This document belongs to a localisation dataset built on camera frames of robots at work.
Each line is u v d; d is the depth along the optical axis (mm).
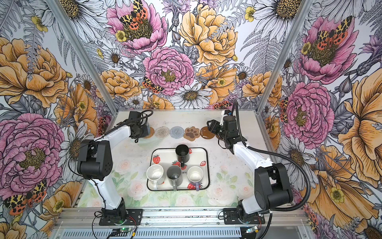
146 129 907
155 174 872
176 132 1082
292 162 442
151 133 1072
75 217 761
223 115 802
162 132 1082
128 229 711
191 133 1082
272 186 440
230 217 740
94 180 534
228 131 676
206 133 1064
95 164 511
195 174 869
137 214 746
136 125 764
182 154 940
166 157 957
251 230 715
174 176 865
